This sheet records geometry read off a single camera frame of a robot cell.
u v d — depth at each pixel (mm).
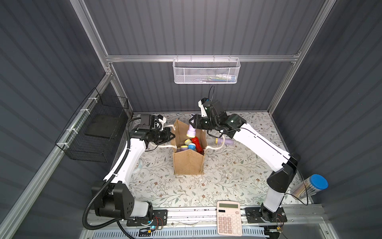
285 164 443
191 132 727
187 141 937
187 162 804
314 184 653
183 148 883
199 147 889
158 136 679
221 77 914
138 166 888
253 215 731
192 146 886
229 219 721
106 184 399
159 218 722
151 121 656
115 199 404
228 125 520
